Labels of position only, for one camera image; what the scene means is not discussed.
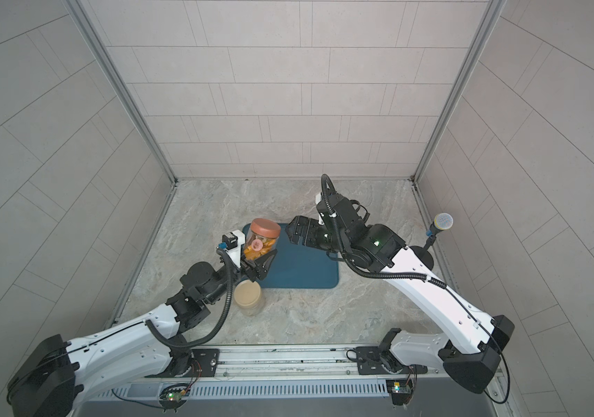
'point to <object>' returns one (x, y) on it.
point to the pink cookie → (256, 245)
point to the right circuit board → (400, 390)
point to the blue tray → (297, 266)
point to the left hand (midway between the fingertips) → (271, 244)
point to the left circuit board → (173, 397)
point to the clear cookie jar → (268, 246)
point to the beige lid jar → (248, 296)
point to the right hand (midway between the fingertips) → (296, 234)
